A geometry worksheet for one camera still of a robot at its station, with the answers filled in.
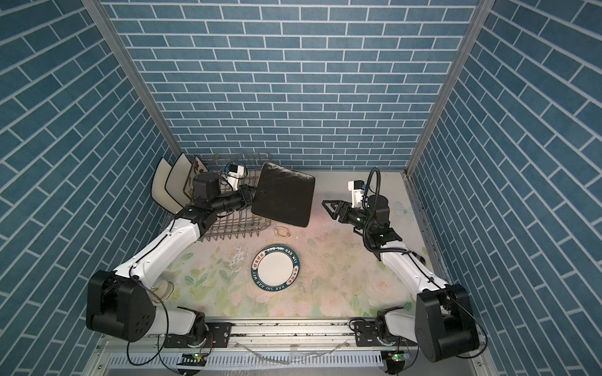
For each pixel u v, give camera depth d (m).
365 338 0.74
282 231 0.99
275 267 0.84
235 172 0.73
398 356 0.71
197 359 0.72
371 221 0.63
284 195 0.79
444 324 0.41
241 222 1.02
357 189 0.73
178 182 0.99
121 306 0.41
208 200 0.62
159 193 0.89
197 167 0.99
